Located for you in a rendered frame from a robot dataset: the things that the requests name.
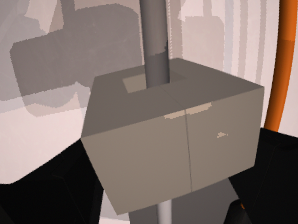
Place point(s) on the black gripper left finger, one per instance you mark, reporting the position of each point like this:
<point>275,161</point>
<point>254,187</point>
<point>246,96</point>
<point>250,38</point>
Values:
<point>65,190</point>

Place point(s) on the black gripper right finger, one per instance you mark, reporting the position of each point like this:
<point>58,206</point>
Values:
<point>269,190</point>

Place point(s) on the grey block with slot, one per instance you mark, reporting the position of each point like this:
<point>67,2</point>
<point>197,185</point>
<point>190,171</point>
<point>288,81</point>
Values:
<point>148,145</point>

